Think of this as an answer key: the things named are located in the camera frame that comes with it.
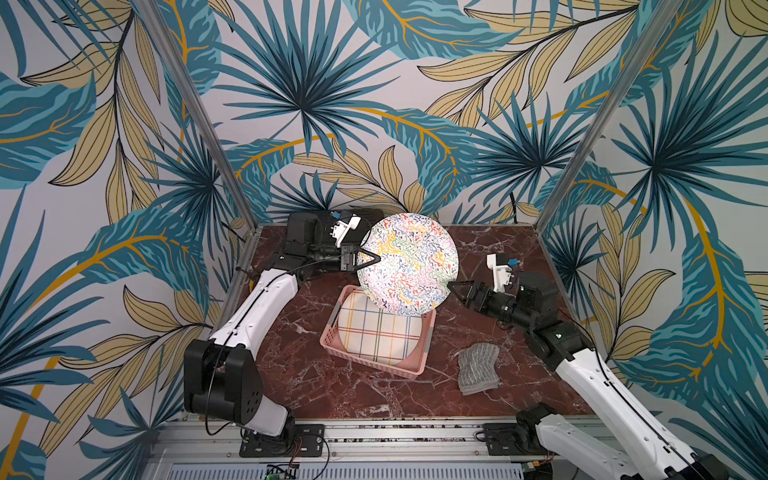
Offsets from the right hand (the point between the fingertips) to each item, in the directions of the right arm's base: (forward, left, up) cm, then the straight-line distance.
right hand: (454, 287), depth 72 cm
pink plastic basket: (-13, +11, -18) cm, 24 cm away
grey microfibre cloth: (-12, -8, -22) cm, 26 cm away
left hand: (+5, +18, +4) cm, 20 cm away
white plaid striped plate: (-1, +20, -23) cm, 30 cm away
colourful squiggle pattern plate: (+7, +8, +3) cm, 11 cm away
